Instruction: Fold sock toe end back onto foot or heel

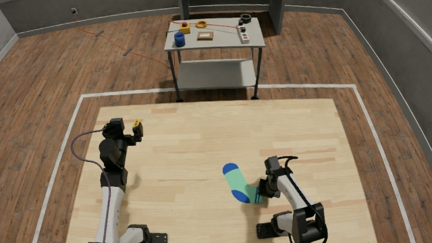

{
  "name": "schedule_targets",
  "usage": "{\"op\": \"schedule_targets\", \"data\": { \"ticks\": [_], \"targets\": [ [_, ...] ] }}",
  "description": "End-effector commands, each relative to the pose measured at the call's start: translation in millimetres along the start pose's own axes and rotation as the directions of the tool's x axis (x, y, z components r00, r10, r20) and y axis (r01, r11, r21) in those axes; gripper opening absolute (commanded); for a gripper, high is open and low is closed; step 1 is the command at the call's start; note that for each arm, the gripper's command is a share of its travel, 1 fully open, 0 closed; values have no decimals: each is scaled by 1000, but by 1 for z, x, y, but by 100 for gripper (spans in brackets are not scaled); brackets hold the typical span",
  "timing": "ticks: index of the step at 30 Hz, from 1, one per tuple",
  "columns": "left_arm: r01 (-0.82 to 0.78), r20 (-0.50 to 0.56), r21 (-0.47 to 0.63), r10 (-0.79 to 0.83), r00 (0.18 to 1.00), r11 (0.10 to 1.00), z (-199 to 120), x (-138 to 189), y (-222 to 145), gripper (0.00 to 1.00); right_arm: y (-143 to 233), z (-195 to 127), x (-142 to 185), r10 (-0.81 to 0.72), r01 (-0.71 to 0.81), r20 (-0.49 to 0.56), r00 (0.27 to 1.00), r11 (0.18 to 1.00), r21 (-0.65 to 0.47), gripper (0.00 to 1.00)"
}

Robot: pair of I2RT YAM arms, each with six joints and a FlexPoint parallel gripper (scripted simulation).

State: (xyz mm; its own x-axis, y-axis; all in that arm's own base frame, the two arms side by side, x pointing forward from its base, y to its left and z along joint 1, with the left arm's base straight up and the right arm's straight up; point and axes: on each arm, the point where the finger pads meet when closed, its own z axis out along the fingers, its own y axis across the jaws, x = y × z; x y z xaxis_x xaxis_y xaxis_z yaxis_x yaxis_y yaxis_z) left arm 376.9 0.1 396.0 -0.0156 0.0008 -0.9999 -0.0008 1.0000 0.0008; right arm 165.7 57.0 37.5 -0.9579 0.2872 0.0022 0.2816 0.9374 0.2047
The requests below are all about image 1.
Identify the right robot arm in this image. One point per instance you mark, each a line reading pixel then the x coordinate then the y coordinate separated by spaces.
pixel 302 231

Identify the mint green sock with blue heel and toe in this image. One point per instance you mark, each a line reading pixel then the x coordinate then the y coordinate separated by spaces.
pixel 239 186

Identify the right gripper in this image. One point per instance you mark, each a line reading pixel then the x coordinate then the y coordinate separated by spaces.
pixel 264 190

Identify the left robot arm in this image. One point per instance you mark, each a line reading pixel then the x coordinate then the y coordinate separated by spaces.
pixel 111 156

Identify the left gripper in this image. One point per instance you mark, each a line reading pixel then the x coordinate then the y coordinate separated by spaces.
pixel 137 129

